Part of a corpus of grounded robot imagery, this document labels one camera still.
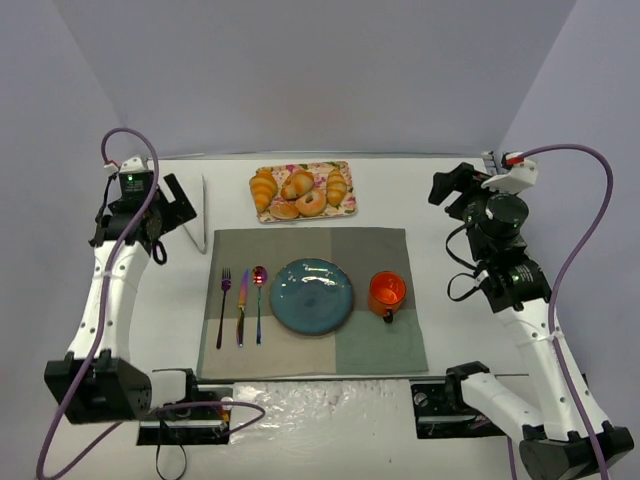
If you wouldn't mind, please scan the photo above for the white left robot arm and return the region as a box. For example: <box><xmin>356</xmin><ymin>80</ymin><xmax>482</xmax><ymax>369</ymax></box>
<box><xmin>44</xmin><ymin>171</ymin><xmax>196</xmax><ymax>424</ymax></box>

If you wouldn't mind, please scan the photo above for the blue ceramic plate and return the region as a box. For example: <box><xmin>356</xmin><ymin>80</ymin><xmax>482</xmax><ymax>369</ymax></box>
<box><xmin>268</xmin><ymin>258</ymin><xmax>355</xmax><ymax>336</ymax></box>

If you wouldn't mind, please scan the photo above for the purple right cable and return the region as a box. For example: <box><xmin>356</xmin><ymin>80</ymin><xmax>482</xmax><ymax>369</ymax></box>
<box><xmin>507</xmin><ymin>144</ymin><xmax>615</xmax><ymax>480</ymax></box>

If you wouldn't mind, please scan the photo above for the floral rectangular tray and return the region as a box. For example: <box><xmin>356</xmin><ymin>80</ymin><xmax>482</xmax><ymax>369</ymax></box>
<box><xmin>249</xmin><ymin>161</ymin><xmax>358</xmax><ymax>223</ymax></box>

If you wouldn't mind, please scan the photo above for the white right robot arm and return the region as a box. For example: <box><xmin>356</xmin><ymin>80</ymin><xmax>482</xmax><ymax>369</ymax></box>
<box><xmin>428</xmin><ymin>163</ymin><xmax>634</xmax><ymax>479</ymax></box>

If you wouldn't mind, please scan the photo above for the round bun front left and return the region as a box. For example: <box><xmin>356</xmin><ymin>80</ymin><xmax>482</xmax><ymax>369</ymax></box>
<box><xmin>269</xmin><ymin>201</ymin><xmax>300</xmax><ymax>221</ymax></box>

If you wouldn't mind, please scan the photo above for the iridescent fork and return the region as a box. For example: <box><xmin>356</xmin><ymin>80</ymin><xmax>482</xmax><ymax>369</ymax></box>
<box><xmin>216</xmin><ymin>268</ymin><xmax>232</xmax><ymax>350</ymax></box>

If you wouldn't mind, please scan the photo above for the iridescent spoon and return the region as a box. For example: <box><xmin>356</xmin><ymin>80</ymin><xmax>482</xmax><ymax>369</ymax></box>
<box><xmin>252</xmin><ymin>265</ymin><xmax>268</xmax><ymax>345</ymax></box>

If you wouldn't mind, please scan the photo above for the right striped croissant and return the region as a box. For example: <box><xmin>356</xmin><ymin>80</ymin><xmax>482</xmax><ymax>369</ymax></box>
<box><xmin>326</xmin><ymin>168</ymin><xmax>348</xmax><ymax>207</ymax></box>

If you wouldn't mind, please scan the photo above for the iridescent knife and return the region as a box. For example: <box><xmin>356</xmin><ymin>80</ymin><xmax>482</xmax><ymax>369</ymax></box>
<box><xmin>236</xmin><ymin>269</ymin><xmax>249</xmax><ymax>347</ymax></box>

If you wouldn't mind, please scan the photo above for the orange mug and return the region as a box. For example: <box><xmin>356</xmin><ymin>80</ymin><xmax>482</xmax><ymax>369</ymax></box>
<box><xmin>368</xmin><ymin>271</ymin><xmax>407</xmax><ymax>324</ymax></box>

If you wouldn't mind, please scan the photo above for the striped croissant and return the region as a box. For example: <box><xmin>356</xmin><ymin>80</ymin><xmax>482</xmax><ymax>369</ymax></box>
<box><xmin>249</xmin><ymin>170</ymin><xmax>278</xmax><ymax>214</ymax></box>
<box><xmin>326</xmin><ymin>168</ymin><xmax>348</xmax><ymax>207</ymax></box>

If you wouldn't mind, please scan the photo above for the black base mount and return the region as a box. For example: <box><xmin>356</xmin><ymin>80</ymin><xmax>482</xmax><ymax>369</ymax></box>
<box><xmin>409</xmin><ymin>377</ymin><xmax>505</xmax><ymax>440</ymax></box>
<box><xmin>136</xmin><ymin>379</ymin><xmax>235</xmax><ymax>446</ymax></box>

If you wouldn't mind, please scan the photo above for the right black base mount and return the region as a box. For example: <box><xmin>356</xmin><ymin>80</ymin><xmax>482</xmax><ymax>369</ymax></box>
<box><xmin>409</xmin><ymin>377</ymin><xmax>505</xmax><ymax>440</ymax></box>

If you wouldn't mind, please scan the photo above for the glazed bagel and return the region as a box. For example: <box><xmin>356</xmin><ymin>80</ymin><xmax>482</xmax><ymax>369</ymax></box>
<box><xmin>295</xmin><ymin>188</ymin><xmax>327</xmax><ymax>217</ymax></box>

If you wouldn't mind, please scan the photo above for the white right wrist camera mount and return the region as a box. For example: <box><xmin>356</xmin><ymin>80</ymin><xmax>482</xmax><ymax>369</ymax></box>
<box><xmin>481</xmin><ymin>152</ymin><xmax>538</xmax><ymax>194</ymax></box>

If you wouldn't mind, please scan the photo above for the left striped croissant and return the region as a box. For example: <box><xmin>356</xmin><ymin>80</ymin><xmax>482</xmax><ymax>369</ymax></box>
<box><xmin>249</xmin><ymin>170</ymin><xmax>278</xmax><ymax>214</ymax></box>

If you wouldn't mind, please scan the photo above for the black thin cable loop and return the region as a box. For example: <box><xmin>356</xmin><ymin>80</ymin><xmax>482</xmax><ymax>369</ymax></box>
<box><xmin>153</xmin><ymin>414</ymin><xmax>190</xmax><ymax>480</ymax></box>

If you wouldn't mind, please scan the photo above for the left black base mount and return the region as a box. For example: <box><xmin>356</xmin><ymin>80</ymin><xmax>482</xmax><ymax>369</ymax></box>
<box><xmin>136</xmin><ymin>379</ymin><xmax>235</xmax><ymax>446</ymax></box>

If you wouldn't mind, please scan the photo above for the grey patchwork placemat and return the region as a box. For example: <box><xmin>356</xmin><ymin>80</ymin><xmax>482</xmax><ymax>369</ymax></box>
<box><xmin>197</xmin><ymin>227</ymin><xmax>428</xmax><ymax>380</ymax></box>

